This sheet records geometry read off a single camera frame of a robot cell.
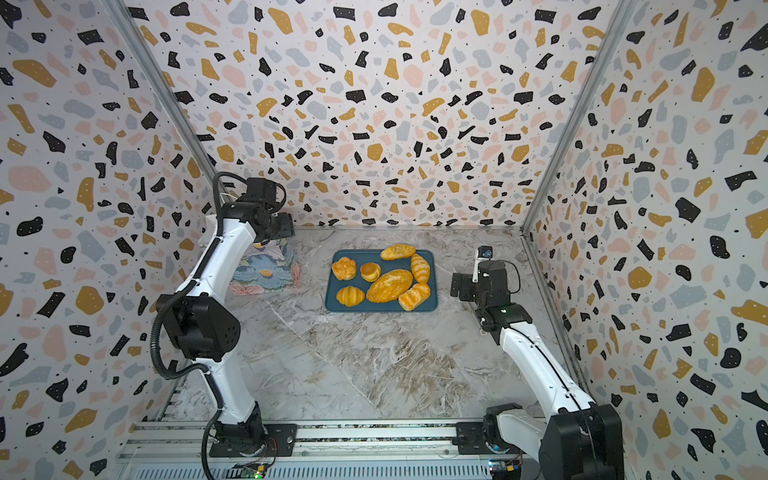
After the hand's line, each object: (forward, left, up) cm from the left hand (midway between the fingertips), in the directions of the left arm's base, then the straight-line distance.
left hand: (280, 222), depth 87 cm
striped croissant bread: (-12, -19, -22) cm, 31 cm away
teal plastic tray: (-4, -21, -24) cm, 32 cm away
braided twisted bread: (-13, -40, -22) cm, 47 cm away
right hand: (-14, -54, -5) cm, 56 cm away
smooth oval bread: (+7, -34, -22) cm, 41 cm away
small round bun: (-4, -25, -20) cm, 32 cm away
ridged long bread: (-1, -42, -22) cm, 47 cm away
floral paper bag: (-7, +6, -12) cm, 15 cm away
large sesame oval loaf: (-9, -31, -20) cm, 38 cm away
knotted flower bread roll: (-1, -16, -21) cm, 27 cm away
